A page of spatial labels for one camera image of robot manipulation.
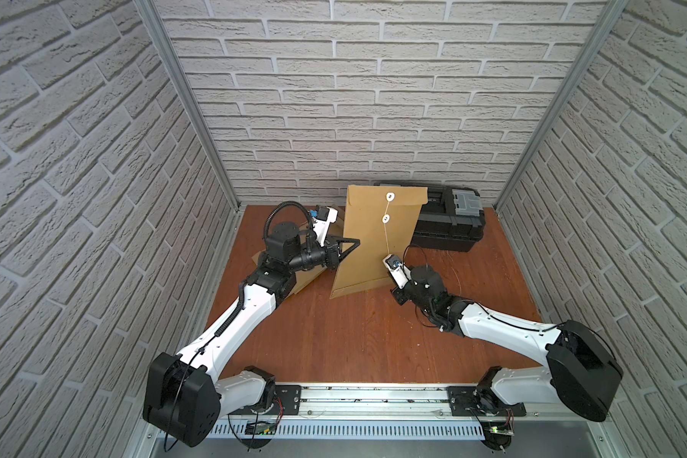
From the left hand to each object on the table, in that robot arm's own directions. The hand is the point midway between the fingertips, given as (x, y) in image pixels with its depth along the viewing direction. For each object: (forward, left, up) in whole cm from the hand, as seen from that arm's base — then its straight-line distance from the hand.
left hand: (362, 240), depth 69 cm
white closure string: (+6, -6, +2) cm, 9 cm away
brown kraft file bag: (-4, -1, -7) cm, 8 cm away
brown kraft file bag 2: (+6, +16, -29) cm, 33 cm away
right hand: (+3, -11, -19) cm, 22 cm away
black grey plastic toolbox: (+20, -32, -13) cm, 40 cm away
